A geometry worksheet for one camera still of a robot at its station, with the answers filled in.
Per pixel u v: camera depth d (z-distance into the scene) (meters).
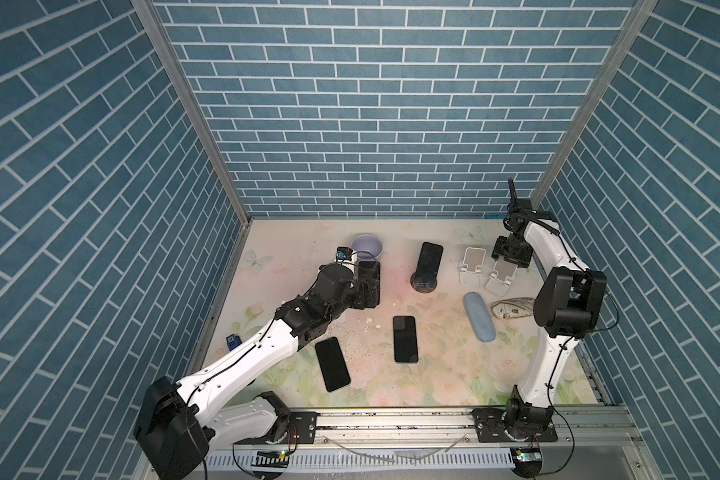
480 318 0.92
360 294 0.68
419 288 0.99
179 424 0.37
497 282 0.97
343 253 0.67
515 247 0.81
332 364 0.85
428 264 0.96
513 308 0.93
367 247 1.05
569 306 0.54
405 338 0.90
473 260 0.99
